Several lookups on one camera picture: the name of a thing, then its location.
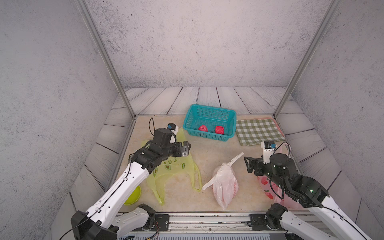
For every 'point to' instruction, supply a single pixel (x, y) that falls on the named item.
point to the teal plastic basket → (211, 122)
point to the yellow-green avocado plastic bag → (179, 165)
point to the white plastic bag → (224, 183)
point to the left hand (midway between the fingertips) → (186, 146)
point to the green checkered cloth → (254, 131)
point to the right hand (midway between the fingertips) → (253, 157)
